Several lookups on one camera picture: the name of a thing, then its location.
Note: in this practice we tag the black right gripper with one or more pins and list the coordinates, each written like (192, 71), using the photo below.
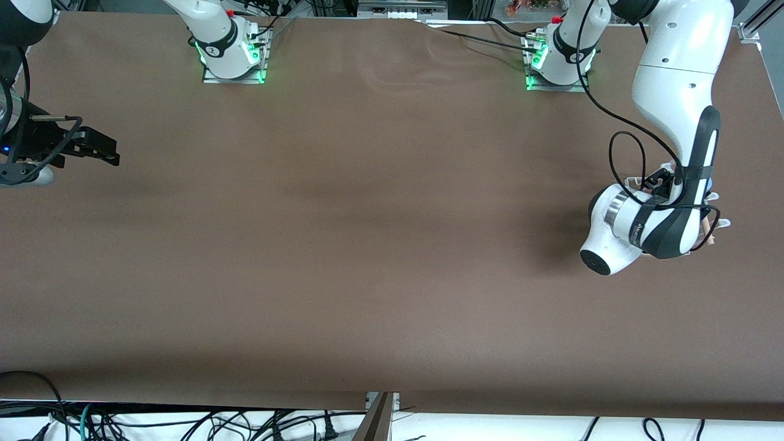
(41, 140)

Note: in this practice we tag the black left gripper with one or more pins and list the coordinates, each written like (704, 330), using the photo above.
(660, 181)

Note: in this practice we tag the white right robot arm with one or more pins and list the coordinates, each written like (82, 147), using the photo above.
(214, 30)

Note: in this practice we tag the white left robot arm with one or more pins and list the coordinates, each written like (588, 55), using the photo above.
(674, 92)

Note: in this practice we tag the orange red item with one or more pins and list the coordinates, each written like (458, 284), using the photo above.
(527, 6)

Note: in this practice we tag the brown table cover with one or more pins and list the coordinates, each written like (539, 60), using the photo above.
(392, 245)

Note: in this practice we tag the white power strip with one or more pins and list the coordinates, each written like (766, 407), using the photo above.
(401, 13)

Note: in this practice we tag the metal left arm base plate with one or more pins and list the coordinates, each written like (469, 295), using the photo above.
(569, 87)

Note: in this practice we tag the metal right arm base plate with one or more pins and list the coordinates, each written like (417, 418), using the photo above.
(245, 80)

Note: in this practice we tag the aluminium frame profile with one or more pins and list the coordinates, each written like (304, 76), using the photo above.
(750, 30)

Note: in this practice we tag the silver metal bracket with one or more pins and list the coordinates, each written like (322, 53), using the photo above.
(395, 401)

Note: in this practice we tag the brown angled post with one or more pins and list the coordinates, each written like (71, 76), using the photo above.
(375, 422)

